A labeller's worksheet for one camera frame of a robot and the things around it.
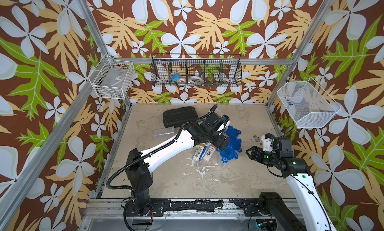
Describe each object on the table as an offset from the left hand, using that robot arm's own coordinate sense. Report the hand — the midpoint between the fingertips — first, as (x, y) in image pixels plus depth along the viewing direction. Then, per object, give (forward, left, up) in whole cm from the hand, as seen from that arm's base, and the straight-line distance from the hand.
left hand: (223, 137), depth 75 cm
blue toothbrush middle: (+1, +9, -22) cm, 23 cm away
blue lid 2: (+18, -13, -23) cm, 32 cm away
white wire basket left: (+32, +63, +11) cm, 72 cm away
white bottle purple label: (0, +6, -20) cm, 21 cm away
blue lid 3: (+9, -13, -23) cm, 28 cm away
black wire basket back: (+48, +13, +7) cm, 50 cm away
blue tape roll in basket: (+42, +27, +6) cm, 51 cm away
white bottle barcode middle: (+1, +12, -19) cm, 23 cm away
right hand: (-5, -14, -6) cm, 16 cm away
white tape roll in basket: (+43, +14, +4) cm, 45 cm away
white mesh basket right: (+16, -49, +6) cm, 52 cm away
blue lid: (-4, -4, -10) cm, 12 cm away
